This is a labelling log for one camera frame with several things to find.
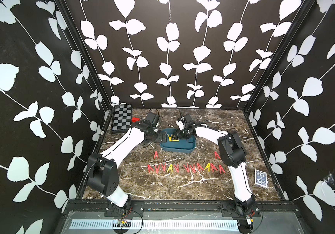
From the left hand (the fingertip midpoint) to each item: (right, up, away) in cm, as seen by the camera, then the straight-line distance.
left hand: (161, 136), depth 86 cm
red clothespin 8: (+32, -19, +2) cm, 38 cm away
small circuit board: (-18, -41, -15) cm, 47 cm away
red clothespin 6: (+20, -20, +2) cm, 28 cm away
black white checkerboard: (-32, +12, +25) cm, 43 cm away
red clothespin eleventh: (-4, -12, +7) cm, 15 cm away
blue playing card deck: (+59, -24, -2) cm, 64 cm away
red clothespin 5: (+16, -19, +2) cm, 25 cm away
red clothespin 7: (+24, -19, +3) cm, 30 cm away
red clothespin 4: (+10, -20, +2) cm, 22 cm away
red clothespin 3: (+2, -19, +2) cm, 20 cm away
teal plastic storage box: (+16, -7, +7) cm, 19 cm away
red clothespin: (-7, -19, +2) cm, 21 cm away
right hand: (+8, 0, +14) cm, 16 cm away
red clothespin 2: (-2, -20, +1) cm, 20 cm away
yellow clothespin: (+29, -19, +3) cm, 35 cm away
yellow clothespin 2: (+6, -3, +15) cm, 17 cm away
